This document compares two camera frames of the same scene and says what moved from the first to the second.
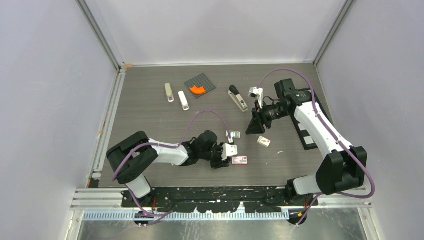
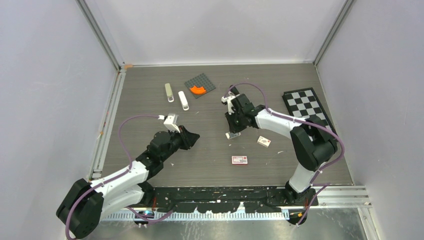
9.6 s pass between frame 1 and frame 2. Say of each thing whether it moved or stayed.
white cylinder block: stayed
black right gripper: moved
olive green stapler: stayed
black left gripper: moved
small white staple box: stayed
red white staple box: stayed
